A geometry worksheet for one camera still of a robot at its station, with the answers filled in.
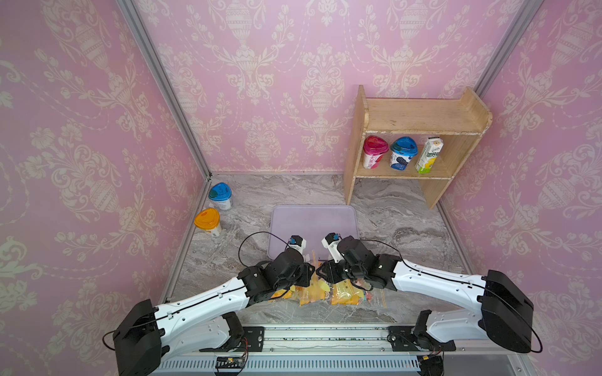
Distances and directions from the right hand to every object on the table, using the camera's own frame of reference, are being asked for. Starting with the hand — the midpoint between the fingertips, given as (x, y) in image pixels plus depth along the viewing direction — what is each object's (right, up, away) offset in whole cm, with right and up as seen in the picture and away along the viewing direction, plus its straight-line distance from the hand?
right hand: (319, 272), depth 77 cm
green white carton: (+41, +40, +8) cm, 58 cm away
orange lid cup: (-43, +16, +15) cm, 48 cm away
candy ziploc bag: (-11, -3, -10) cm, 15 cm away
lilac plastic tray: (-1, +13, +26) cm, 29 cm away
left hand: (-1, 0, -1) cm, 1 cm away
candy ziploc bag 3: (+9, -8, +2) cm, 12 cm away
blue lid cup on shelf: (+32, +43, +10) cm, 54 cm away
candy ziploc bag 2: (-1, -7, +2) cm, 7 cm away
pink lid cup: (+21, +43, +10) cm, 49 cm away
